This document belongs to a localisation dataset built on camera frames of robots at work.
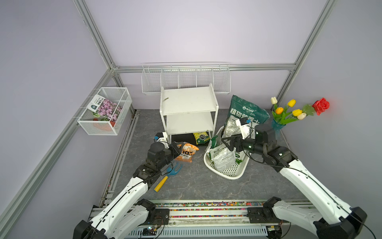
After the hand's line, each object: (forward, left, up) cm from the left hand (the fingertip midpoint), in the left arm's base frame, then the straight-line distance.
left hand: (184, 144), depth 76 cm
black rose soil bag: (-3, -21, -13) cm, 25 cm away
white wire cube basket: (+10, +45, +8) cm, 47 cm away
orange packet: (-1, -2, -5) cm, 5 cm away
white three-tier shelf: (+12, -3, +12) cm, 17 cm away
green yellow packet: (+16, -11, -20) cm, 28 cm away
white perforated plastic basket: (-10, -30, -20) cm, 37 cm away
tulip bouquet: (+13, -57, +2) cm, 58 cm away
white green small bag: (+11, -26, -7) cm, 29 cm away
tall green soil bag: (+17, -32, +7) cm, 37 cm away
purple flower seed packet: (+17, +39, +13) cm, 44 cm away
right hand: (-1, -21, +6) cm, 22 cm away
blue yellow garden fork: (-7, +11, -22) cm, 25 cm away
